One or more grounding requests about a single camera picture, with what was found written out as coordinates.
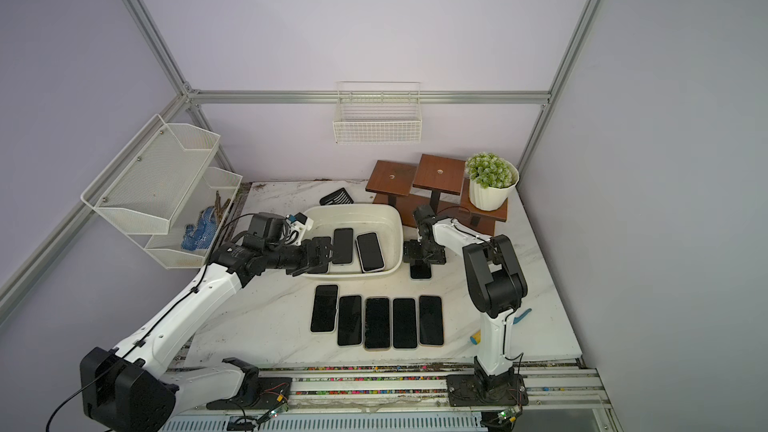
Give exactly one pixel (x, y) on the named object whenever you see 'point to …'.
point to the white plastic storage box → (364, 218)
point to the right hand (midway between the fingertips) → (420, 263)
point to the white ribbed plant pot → (487, 198)
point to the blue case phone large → (420, 270)
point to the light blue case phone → (404, 323)
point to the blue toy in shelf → (199, 237)
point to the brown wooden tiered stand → (434, 181)
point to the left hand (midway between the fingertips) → (329, 262)
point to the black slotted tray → (340, 196)
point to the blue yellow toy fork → (477, 337)
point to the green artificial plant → (489, 170)
